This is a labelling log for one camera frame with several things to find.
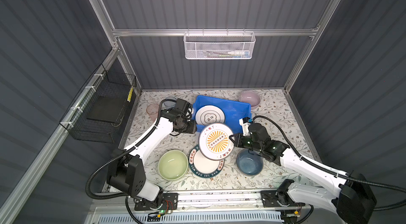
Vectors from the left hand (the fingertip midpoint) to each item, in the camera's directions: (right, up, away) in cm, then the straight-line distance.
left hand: (192, 128), depth 84 cm
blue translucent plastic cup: (-9, +13, -13) cm, 21 cm away
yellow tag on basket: (-33, +18, -1) cm, 38 cm away
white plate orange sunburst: (+12, -7, -4) cm, 14 cm away
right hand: (+20, -4, -5) cm, 21 cm away
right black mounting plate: (+37, -32, -11) cm, 50 cm away
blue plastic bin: (+27, +8, +22) cm, 36 cm away
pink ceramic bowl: (+38, +18, +27) cm, 51 cm away
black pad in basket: (-39, +11, -12) cm, 42 cm away
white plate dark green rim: (+5, -20, -2) cm, 20 cm away
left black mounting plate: (-9, -33, -12) cm, 36 cm away
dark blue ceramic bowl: (+30, -20, +1) cm, 36 cm away
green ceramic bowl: (-11, -20, 0) cm, 23 cm away
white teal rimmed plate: (+9, +6, +20) cm, 23 cm away
